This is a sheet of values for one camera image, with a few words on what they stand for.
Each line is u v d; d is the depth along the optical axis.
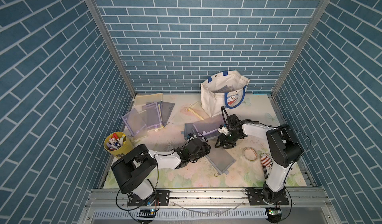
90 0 0.72
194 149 0.68
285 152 0.50
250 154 0.89
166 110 1.09
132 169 0.44
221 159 0.87
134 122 1.02
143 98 1.16
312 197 0.76
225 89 1.12
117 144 0.80
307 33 0.85
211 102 0.99
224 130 0.90
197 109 1.14
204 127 0.99
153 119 1.02
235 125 0.72
